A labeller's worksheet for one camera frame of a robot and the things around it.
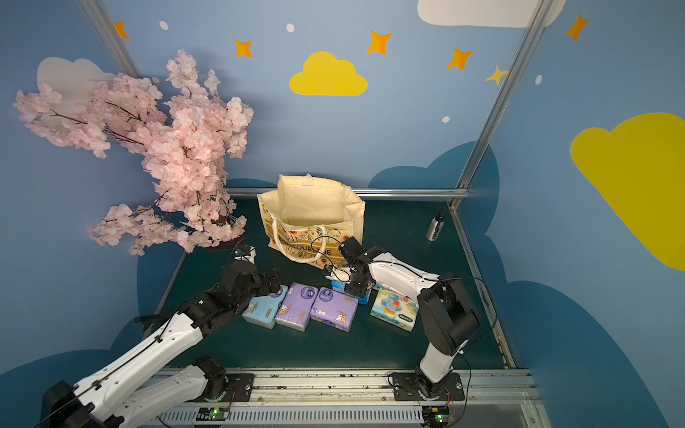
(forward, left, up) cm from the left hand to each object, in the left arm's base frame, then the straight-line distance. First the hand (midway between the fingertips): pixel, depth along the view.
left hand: (273, 272), depth 80 cm
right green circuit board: (-34, -48, -17) cm, 61 cm away
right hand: (+4, -27, -11) cm, 29 cm away
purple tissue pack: (-6, -6, -11) cm, 14 cm away
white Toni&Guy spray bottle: (+26, -56, -8) cm, 63 cm away
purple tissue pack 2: (-6, -18, -12) cm, 23 cm away
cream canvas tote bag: (+29, -6, -8) cm, 30 cm away
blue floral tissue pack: (0, -20, -8) cm, 22 cm away
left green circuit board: (-35, +13, -16) cm, 40 cm away
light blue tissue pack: (-7, +5, -12) cm, 15 cm away
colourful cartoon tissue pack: (-6, -38, -11) cm, 40 cm away
